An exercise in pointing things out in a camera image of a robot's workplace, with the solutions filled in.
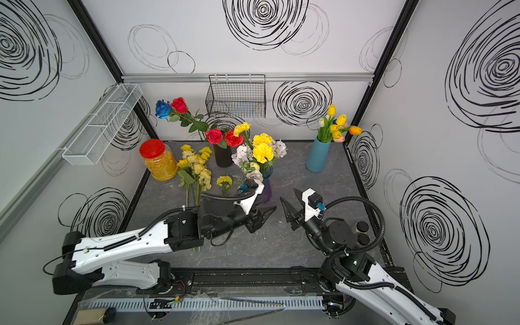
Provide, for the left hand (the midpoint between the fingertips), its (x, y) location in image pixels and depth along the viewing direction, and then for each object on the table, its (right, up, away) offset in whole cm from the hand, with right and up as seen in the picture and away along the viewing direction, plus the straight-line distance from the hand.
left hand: (272, 202), depth 60 cm
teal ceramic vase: (+24, +15, +37) cm, 47 cm away
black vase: (-24, +15, +48) cm, 56 cm away
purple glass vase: (-1, +9, +22) cm, 23 cm away
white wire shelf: (-67, +19, +14) cm, 71 cm away
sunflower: (-41, +6, +39) cm, 57 cm away
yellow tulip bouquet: (+25, +25, +20) cm, 40 cm away
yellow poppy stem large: (-32, +3, +37) cm, 49 cm away
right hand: (+6, +1, +2) cm, 6 cm away
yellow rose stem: (-36, +13, +42) cm, 57 cm away
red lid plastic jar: (-51, +13, +33) cm, 63 cm away
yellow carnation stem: (-22, +2, +39) cm, 45 cm away
